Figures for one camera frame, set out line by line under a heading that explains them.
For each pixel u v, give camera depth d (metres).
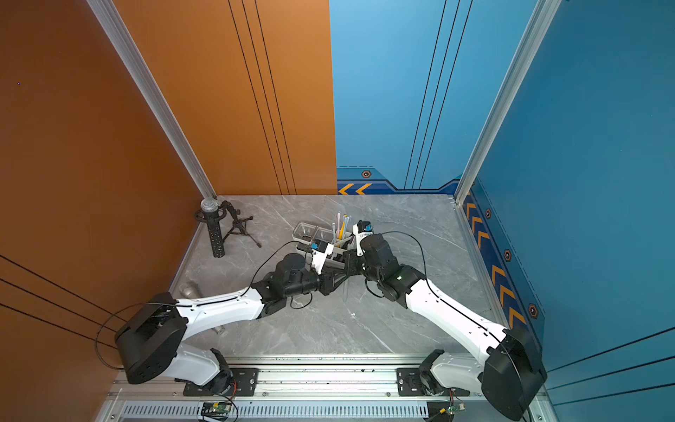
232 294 0.57
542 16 0.70
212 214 0.83
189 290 0.89
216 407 0.72
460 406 0.69
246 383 0.74
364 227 0.68
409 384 0.72
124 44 0.75
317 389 0.73
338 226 0.93
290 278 0.63
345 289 0.77
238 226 1.00
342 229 0.93
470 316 0.45
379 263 0.58
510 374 0.38
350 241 0.94
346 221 0.89
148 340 0.43
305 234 1.02
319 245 0.71
